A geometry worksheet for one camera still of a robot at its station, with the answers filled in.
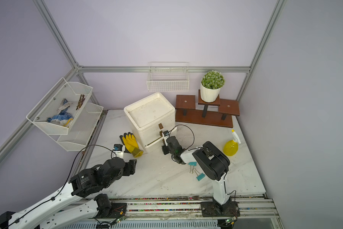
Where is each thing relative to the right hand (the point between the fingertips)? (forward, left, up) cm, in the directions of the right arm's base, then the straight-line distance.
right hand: (165, 143), depth 99 cm
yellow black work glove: (+1, +24, 0) cm, 24 cm away
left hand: (-21, +17, +16) cm, 32 cm away
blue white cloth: (-3, +50, +33) cm, 60 cm away
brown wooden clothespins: (+10, +48, +31) cm, 58 cm away
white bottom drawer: (-4, +6, +4) cm, 8 cm away
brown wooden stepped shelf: (+24, -42, +5) cm, 48 cm away
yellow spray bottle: (-8, -42, +8) cm, 43 cm away
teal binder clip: (-23, -22, -2) cm, 32 cm away
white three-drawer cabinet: (+5, +9, +23) cm, 25 cm away
